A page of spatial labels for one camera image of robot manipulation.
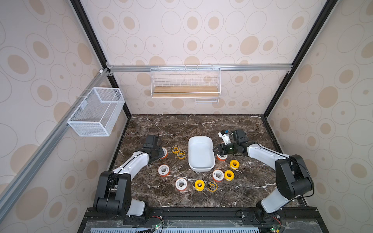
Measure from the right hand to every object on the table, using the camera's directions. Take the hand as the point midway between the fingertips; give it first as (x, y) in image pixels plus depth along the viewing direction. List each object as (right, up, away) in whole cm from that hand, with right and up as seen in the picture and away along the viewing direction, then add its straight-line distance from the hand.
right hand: (215, 150), depth 90 cm
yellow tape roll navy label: (-26, 0, +9) cm, 27 cm away
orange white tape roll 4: (+5, -5, +3) cm, 8 cm away
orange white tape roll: (-31, -1, -1) cm, 31 cm away
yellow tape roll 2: (+8, -14, -3) cm, 17 cm away
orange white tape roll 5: (+1, -15, -4) cm, 15 cm away
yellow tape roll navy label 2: (-21, -4, +6) cm, 23 cm away
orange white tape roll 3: (-21, -19, -6) cm, 29 cm away
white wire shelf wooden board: (-7, +45, +9) cm, 46 cm away
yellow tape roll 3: (+12, -9, +1) cm, 15 cm away
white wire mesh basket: (-86, +24, +18) cm, 91 cm away
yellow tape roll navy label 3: (-3, -20, -7) cm, 21 cm away
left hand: (-33, 0, 0) cm, 33 cm away
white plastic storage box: (-8, -5, +5) cm, 11 cm away
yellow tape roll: (-10, -19, -6) cm, 22 cm away
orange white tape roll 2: (-32, -12, -2) cm, 34 cm away
